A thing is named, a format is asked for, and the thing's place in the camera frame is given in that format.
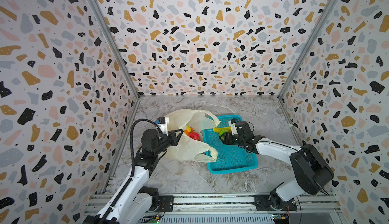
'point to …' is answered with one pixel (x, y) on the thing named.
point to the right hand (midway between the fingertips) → (220, 135)
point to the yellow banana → (218, 129)
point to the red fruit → (194, 136)
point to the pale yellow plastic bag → (188, 149)
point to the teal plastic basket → (230, 158)
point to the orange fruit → (186, 132)
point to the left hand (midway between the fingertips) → (183, 129)
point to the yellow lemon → (188, 128)
